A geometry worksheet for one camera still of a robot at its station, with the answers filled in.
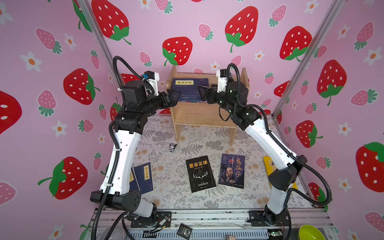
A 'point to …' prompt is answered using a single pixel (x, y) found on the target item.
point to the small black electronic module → (184, 231)
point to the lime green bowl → (308, 232)
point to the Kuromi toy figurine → (172, 147)
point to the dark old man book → (232, 170)
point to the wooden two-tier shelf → (200, 114)
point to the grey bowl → (118, 233)
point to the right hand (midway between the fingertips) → (204, 84)
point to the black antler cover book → (200, 175)
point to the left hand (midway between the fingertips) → (175, 92)
